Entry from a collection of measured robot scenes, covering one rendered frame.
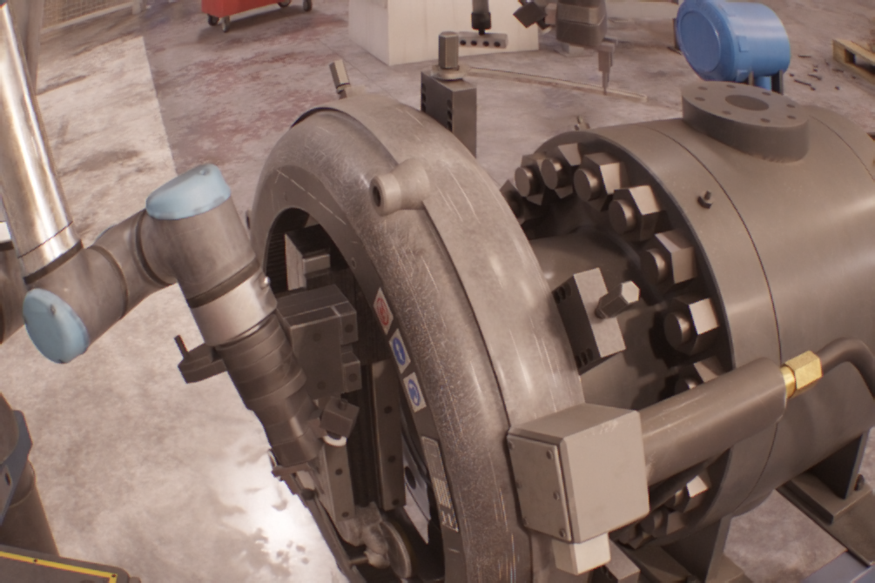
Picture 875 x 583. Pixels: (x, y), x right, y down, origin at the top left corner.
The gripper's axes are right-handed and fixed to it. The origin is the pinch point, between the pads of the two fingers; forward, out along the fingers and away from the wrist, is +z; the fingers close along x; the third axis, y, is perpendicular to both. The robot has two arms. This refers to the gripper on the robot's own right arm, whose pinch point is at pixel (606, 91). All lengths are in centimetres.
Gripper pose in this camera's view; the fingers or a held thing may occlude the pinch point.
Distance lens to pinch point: 117.5
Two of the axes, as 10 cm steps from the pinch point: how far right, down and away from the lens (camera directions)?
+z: 0.0, 8.6, 5.1
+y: -9.6, -1.5, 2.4
